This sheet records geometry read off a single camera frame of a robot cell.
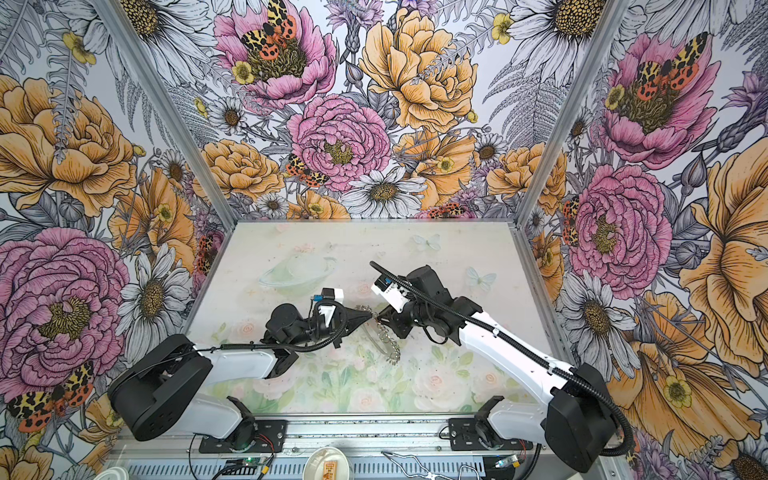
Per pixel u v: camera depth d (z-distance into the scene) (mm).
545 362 442
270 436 741
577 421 400
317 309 675
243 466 724
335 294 662
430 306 604
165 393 436
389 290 678
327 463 695
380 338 746
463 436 735
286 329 638
